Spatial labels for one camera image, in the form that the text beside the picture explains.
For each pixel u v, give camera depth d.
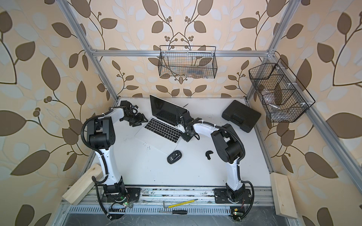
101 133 0.58
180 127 0.89
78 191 0.72
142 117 0.95
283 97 0.74
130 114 0.91
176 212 0.70
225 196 0.74
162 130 1.00
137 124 0.96
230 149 0.52
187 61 0.96
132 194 0.74
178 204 0.72
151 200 0.74
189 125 0.73
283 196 0.71
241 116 1.01
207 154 0.89
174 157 0.86
